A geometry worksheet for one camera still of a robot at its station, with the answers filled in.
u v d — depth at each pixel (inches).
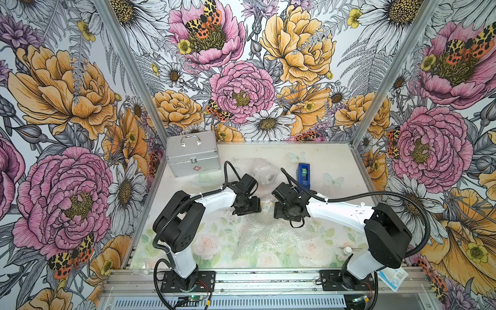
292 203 25.5
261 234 32.1
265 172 40.0
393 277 29.5
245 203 31.0
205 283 28.9
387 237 17.4
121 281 32.3
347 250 30.5
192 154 37.9
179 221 18.9
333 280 28.8
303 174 39.3
